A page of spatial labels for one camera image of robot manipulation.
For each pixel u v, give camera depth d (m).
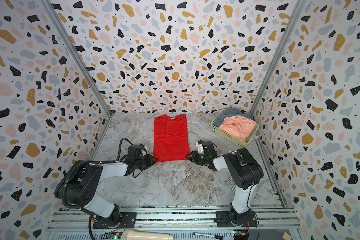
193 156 0.88
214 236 0.70
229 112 1.11
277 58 0.89
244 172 0.50
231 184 0.80
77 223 0.73
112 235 0.70
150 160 0.84
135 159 0.76
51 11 0.70
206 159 0.79
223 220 0.74
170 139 1.05
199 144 0.92
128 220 0.74
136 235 0.67
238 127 1.00
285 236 0.69
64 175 0.82
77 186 0.45
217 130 1.06
